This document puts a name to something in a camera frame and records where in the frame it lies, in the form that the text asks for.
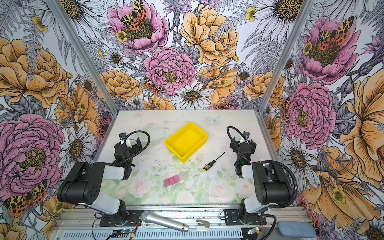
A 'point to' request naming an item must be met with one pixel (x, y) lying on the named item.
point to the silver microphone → (147, 216)
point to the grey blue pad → (293, 229)
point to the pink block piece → (171, 180)
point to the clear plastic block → (184, 175)
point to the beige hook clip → (204, 225)
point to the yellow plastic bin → (186, 142)
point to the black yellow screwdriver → (206, 168)
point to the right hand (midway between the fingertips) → (241, 140)
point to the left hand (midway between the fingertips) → (131, 142)
